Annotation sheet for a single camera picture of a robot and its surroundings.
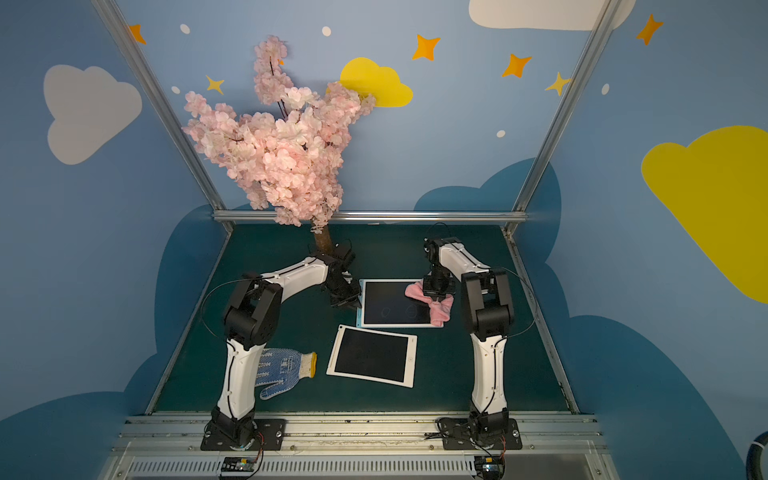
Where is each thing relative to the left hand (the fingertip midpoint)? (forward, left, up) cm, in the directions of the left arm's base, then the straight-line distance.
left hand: (362, 301), depth 98 cm
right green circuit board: (-44, -35, -4) cm, 57 cm away
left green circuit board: (-45, +27, -2) cm, 53 cm away
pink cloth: (-3, -26, +2) cm, 26 cm away
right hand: (+3, -26, 0) cm, 26 cm away
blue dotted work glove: (-23, +20, 0) cm, 31 cm away
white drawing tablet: (-17, -5, -3) cm, 18 cm away
